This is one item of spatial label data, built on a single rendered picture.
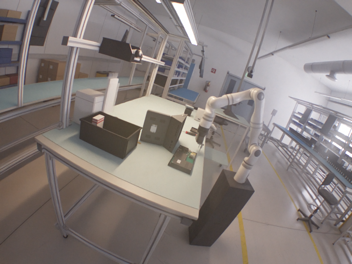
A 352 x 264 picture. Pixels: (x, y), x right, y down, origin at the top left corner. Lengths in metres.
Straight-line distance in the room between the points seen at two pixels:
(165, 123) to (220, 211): 0.86
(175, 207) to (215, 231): 1.04
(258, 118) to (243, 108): 6.75
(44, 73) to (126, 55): 3.72
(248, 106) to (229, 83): 1.36
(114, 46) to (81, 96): 0.36
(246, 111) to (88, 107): 7.41
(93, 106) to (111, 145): 0.29
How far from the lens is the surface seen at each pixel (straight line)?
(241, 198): 1.41
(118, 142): 0.83
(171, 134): 1.02
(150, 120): 1.01
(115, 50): 0.99
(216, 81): 7.59
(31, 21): 1.58
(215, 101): 1.04
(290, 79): 8.56
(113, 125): 1.04
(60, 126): 1.09
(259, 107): 1.16
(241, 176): 1.36
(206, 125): 1.08
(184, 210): 0.70
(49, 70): 4.39
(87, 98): 1.05
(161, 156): 0.97
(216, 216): 1.50
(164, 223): 0.80
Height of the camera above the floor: 1.49
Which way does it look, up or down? 20 degrees down
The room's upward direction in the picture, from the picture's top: 19 degrees clockwise
